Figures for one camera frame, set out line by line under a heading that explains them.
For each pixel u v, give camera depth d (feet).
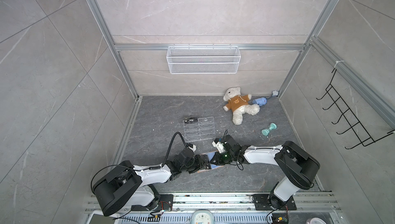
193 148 2.67
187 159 2.18
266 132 3.14
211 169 2.74
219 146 2.71
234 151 2.32
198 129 3.13
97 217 2.16
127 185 1.39
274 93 4.00
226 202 2.45
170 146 2.23
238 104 3.44
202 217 2.22
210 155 2.90
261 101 3.65
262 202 2.44
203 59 3.30
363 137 1.96
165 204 2.39
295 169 1.48
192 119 3.07
